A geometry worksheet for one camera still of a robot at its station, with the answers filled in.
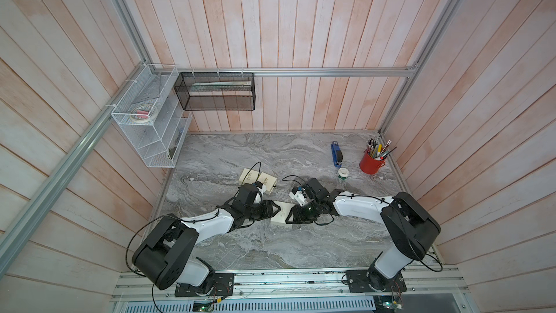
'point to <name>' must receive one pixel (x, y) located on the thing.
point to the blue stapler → (337, 156)
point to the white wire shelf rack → (156, 143)
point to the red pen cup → (370, 164)
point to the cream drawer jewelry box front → (251, 177)
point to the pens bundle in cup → (375, 149)
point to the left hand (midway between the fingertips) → (276, 213)
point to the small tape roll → (343, 173)
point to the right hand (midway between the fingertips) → (289, 220)
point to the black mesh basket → (216, 90)
